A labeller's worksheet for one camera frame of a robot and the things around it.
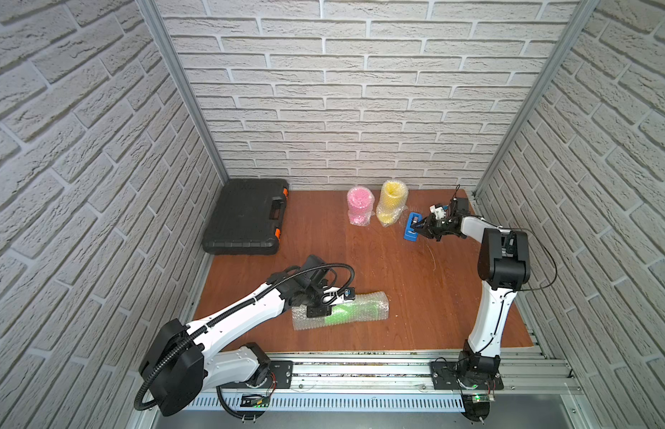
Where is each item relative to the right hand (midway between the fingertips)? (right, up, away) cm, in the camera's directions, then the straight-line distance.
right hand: (418, 226), depth 103 cm
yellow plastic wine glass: (-11, +12, -5) cm, 17 cm away
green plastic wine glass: (-27, -25, -24) cm, 45 cm away
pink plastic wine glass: (-23, +10, -5) cm, 26 cm away
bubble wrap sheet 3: (-43, -28, -26) cm, 57 cm away
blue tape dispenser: (-2, +3, +1) cm, 4 cm away
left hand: (-33, -21, -23) cm, 45 cm away
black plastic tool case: (-67, +4, -2) cm, 67 cm away
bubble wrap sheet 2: (-6, +6, +3) cm, 9 cm away
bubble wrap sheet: (-23, +10, -5) cm, 26 cm away
